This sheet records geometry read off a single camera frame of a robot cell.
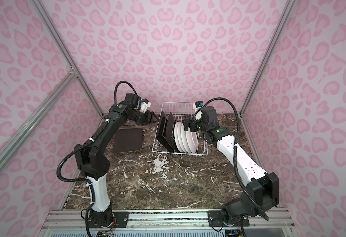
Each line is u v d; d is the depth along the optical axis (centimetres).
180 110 118
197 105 68
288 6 69
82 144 51
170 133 85
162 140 84
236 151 48
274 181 41
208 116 59
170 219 75
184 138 86
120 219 74
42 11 69
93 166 52
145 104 81
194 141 89
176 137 86
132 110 71
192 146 89
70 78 87
